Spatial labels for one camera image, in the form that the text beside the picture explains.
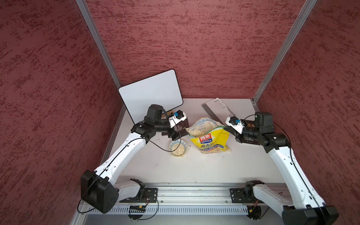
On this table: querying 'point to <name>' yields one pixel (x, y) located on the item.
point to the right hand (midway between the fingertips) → (225, 128)
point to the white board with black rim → (162, 89)
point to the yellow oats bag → (209, 136)
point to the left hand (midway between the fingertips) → (182, 127)
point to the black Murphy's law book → (248, 123)
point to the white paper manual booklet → (218, 109)
